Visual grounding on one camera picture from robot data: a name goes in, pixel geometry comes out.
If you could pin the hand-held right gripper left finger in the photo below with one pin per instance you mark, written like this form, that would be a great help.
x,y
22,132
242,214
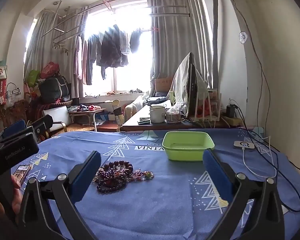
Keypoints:
x,y
86,180

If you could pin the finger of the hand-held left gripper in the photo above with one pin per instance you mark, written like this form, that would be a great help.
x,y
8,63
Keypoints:
x,y
43,123
15,126

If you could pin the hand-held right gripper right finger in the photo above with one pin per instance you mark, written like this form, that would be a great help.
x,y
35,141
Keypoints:
x,y
217,177

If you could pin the green plastic basin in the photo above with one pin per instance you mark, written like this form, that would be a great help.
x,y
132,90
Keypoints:
x,y
185,152

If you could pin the person's left hand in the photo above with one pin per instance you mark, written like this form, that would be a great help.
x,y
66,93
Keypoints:
x,y
16,195

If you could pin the white chair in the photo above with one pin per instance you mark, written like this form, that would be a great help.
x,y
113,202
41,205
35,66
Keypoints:
x,y
56,116

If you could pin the smartphone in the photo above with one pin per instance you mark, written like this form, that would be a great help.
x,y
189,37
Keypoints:
x,y
21,173

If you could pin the black duffel bag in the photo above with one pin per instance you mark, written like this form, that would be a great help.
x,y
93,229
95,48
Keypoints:
x,y
53,88

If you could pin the red cartoon packet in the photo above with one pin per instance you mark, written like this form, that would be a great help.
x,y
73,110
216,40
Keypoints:
x,y
0,92

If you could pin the small white square device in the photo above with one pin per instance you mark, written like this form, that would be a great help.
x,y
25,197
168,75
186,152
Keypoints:
x,y
244,145

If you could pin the small cluttered wooden table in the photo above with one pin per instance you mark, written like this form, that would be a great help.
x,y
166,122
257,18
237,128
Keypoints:
x,y
86,112

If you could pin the green plastic bag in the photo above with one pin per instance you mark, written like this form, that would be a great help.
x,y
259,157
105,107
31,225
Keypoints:
x,y
33,77

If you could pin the red plastic bag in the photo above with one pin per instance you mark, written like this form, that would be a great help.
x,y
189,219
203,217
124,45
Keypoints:
x,y
50,70

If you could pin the cartoon print cushion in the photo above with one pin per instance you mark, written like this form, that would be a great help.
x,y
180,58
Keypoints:
x,y
0,73

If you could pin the white desk rack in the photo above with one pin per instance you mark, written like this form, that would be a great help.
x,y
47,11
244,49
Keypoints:
x,y
212,116

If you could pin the teal box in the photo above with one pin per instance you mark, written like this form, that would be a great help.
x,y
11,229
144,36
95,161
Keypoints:
x,y
258,131

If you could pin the black power adapter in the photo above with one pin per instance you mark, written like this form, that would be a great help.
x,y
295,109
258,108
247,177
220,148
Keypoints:
x,y
231,111

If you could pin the blue printed tablecloth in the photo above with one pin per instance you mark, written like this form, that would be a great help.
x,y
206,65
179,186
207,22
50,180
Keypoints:
x,y
152,205

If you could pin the dark wooden desk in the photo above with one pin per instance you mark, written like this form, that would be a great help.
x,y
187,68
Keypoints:
x,y
132,125

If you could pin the clear plastic bag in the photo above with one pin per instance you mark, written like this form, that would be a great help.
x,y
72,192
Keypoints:
x,y
175,113

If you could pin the grey curtain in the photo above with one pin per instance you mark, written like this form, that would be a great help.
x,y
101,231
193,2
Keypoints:
x,y
182,37
42,45

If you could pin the white enamel mug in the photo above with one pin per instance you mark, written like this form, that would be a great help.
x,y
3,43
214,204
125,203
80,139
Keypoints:
x,y
157,115

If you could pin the black monitor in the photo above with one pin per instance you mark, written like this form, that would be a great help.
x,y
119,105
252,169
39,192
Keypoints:
x,y
192,92

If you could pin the row of hanging clothes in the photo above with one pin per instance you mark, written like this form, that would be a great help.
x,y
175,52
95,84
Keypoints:
x,y
112,50

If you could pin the white cloth cover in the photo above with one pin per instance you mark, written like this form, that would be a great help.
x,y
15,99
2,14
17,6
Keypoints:
x,y
182,80

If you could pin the cardboard box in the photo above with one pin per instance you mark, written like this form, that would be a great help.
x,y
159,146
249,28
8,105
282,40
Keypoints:
x,y
163,85

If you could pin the round white wall sticker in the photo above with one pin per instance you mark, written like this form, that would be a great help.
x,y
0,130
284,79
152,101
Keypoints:
x,y
243,38

